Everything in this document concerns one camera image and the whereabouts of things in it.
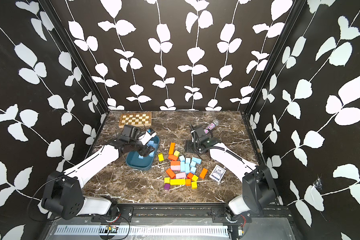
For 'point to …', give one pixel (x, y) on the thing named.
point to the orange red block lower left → (170, 173)
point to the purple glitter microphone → (211, 126)
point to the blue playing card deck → (217, 173)
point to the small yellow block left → (161, 157)
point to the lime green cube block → (176, 153)
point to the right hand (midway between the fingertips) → (186, 145)
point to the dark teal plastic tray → (132, 159)
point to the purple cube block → (167, 186)
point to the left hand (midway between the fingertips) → (151, 142)
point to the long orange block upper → (172, 144)
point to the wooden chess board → (135, 119)
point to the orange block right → (203, 173)
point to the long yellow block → (176, 182)
